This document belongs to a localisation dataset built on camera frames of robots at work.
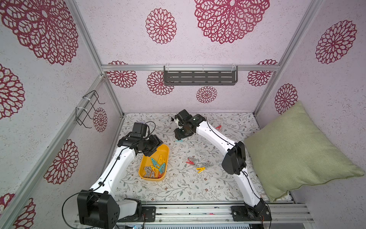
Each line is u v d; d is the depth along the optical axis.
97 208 0.39
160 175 0.86
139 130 0.61
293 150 0.69
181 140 1.04
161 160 0.92
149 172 0.87
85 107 0.76
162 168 0.88
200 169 0.90
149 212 0.74
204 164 0.92
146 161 0.95
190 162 0.92
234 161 0.55
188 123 0.66
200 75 0.93
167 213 0.76
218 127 1.12
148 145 0.67
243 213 0.73
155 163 0.90
